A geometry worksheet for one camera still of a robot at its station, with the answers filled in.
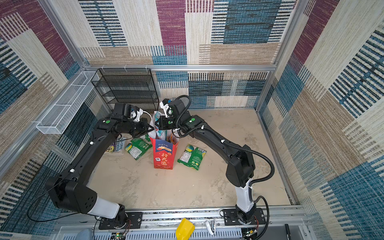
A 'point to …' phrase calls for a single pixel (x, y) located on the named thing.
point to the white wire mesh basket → (55, 120)
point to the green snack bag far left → (137, 147)
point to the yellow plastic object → (185, 230)
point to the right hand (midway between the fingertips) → (155, 125)
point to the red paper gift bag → (164, 152)
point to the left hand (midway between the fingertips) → (154, 125)
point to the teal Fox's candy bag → (160, 134)
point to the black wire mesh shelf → (134, 86)
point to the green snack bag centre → (192, 156)
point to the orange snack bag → (172, 138)
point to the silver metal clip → (211, 226)
